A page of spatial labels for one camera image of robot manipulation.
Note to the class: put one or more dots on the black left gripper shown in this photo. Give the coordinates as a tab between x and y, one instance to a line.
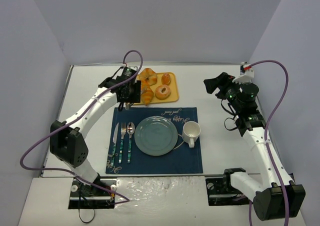
136	92

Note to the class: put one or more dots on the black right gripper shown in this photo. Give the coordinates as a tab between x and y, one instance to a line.
219	85

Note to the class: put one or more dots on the large striped croissant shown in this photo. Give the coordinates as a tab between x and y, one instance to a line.
146	94

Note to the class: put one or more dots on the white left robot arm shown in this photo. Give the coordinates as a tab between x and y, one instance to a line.
67	138

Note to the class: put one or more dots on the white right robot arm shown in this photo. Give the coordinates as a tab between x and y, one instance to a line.
277	196

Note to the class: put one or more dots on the twisted bagel bread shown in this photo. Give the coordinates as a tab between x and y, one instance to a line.
148	76

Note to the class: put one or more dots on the orange cream sandwich bun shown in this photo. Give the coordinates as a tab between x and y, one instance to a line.
166	79

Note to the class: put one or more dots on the yellow plastic tray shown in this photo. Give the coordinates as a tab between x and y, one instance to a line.
173	97

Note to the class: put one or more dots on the white ceramic cup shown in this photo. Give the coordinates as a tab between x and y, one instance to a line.
190	133

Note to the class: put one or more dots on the blue-green ceramic plate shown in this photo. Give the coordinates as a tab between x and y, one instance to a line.
156	136

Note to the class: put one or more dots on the dark blue cloth placemat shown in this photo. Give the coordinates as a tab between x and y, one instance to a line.
181	160

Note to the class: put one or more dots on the sugared ring donut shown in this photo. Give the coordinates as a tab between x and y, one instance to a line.
162	92

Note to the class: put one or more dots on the fork green handle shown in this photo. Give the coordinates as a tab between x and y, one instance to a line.
123	131

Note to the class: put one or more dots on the spoon green handle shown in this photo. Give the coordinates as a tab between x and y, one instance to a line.
130	129

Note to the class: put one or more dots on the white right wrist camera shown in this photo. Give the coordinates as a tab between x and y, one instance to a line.
246	74

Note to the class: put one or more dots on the table knife green handle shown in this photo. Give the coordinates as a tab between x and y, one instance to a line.
114	140

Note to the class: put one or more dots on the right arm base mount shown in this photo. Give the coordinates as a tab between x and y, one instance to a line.
221	193

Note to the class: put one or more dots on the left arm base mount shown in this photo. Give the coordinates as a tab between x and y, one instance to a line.
87	197

